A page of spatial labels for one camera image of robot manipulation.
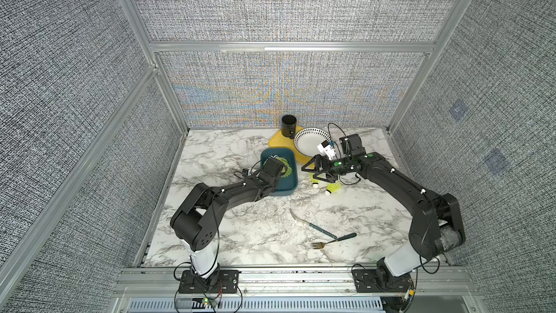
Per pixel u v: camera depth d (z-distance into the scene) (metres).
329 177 0.76
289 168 1.00
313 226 0.86
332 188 0.94
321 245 0.81
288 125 1.11
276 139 1.15
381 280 0.66
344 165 0.72
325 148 0.80
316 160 0.74
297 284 0.75
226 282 0.73
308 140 1.12
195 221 0.47
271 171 0.72
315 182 0.97
